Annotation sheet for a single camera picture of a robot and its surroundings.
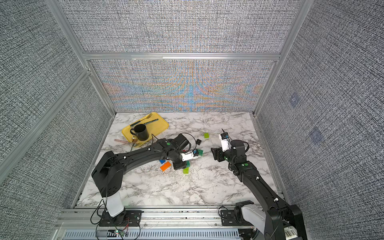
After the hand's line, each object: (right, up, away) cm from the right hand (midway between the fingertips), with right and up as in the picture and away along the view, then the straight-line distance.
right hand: (217, 143), depth 84 cm
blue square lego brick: (-33, -12, +9) cm, 36 cm away
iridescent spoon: (-53, 0, +16) cm, 56 cm away
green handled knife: (-45, +14, +30) cm, 56 cm away
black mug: (-48, +5, +15) cm, 50 cm away
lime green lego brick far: (-4, +3, +22) cm, 22 cm away
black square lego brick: (-10, -1, +17) cm, 20 cm away
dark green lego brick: (-17, -11, -2) cm, 20 cm away
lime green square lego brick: (-18, -16, +3) cm, 24 cm away
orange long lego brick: (-30, -15, +6) cm, 34 cm away
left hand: (-18, -11, +1) cm, 21 cm away
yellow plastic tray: (-42, +8, +27) cm, 50 cm away
